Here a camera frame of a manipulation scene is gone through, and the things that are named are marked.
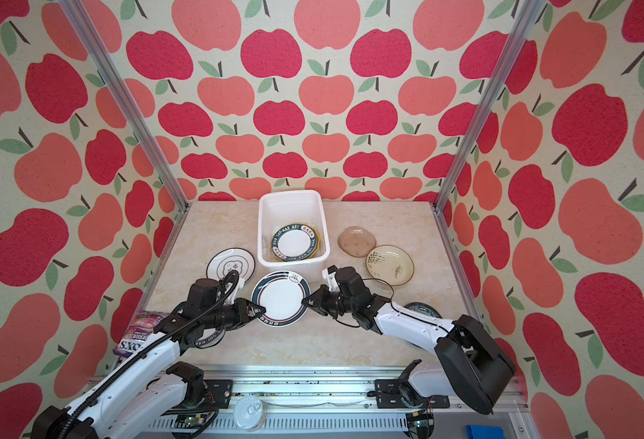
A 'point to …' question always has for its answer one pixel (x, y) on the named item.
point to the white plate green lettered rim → (295, 242)
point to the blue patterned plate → (423, 307)
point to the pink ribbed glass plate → (356, 241)
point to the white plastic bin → (278, 208)
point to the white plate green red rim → (281, 294)
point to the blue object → (484, 432)
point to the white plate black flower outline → (231, 259)
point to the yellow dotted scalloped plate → (317, 237)
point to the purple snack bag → (142, 325)
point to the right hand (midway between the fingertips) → (305, 299)
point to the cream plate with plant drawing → (391, 264)
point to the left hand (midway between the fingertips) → (267, 314)
